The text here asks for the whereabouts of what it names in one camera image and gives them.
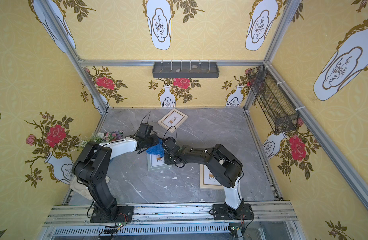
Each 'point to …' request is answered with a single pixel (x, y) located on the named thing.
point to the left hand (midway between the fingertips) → (160, 139)
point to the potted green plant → (93, 137)
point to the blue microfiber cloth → (157, 149)
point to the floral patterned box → (113, 135)
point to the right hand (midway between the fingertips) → (166, 162)
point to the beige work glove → (81, 188)
